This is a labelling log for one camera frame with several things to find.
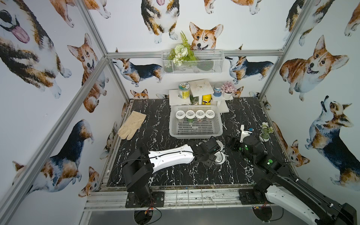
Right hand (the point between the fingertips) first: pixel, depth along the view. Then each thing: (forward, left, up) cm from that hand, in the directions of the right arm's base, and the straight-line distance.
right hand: (233, 133), depth 78 cm
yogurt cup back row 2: (+22, +17, -11) cm, 30 cm away
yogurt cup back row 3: (-1, +5, -12) cm, 14 cm away
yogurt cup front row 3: (-9, +6, -13) cm, 17 cm away
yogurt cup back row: (+22, +31, -11) cm, 40 cm away
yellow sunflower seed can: (+31, +28, +4) cm, 42 cm away
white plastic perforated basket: (+22, +20, -19) cm, 35 cm away
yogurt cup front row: (+22, +24, -11) cm, 34 cm away
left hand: (-7, +14, -11) cm, 19 cm away
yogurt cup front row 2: (+24, +10, -12) cm, 29 cm away
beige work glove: (+19, +69, -18) cm, 73 cm away
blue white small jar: (+34, +5, +2) cm, 35 cm away
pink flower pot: (+31, -1, +6) cm, 31 cm away
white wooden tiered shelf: (+33, +15, +3) cm, 37 cm away
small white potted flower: (+8, -25, -11) cm, 29 cm away
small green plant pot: (+36, +21, -11) cm, 44 cm away
